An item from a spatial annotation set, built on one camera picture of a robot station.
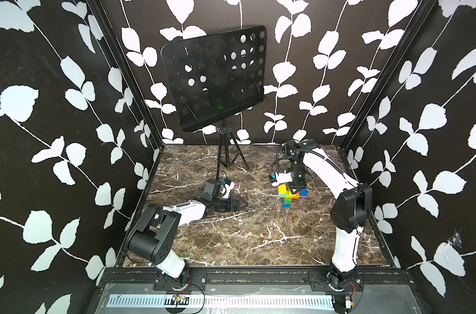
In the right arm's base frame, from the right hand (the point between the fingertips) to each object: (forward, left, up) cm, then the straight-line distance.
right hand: (292, 183), depth 87 cm
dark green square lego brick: (-5, +1, -8) cm, 9 cm away
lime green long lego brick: (-5, +2, -2) cm, 6 cm away
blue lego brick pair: (-4, -4, -1) cm, 6 cm away
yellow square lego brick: (-4, +5, +1) cm, 7 cm away
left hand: (-6, +23, -7) cm, 25 cm away
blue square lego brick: (-4, +1, -14) cm, 15 cm away
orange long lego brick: (-5, -2, -3) cm, 6 cm away
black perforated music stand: (+75, +43, +13) cm, 88 cm away
